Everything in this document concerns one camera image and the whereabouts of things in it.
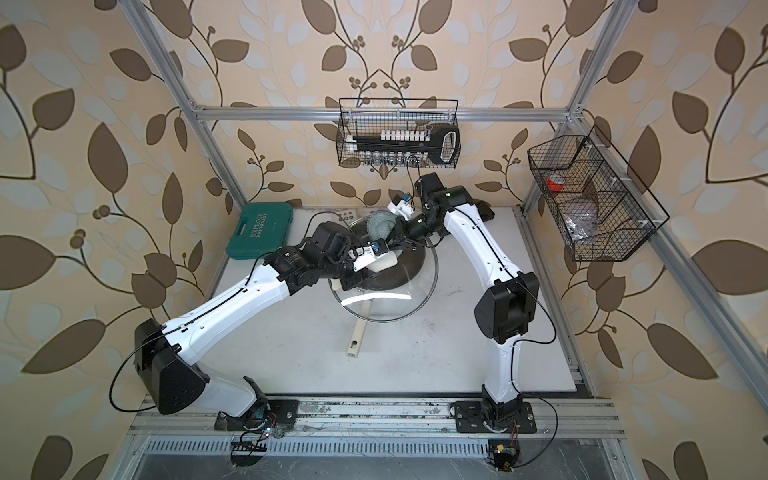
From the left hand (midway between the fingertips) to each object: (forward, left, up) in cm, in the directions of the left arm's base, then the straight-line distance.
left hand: (367, 257), depth 76 cm
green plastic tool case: (+26, +42, -20) cm, 53 cm away
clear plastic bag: (+2, -50, +9) cm, 51 cm away
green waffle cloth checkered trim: (+10, -3, +2) cm, 11 cm away
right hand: (+4, -4, 0) cm, 6 cm away
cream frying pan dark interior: (+9, -12, -15) cm, 21 cm away
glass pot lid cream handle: (0, -7, -19) cm, 20 cm away
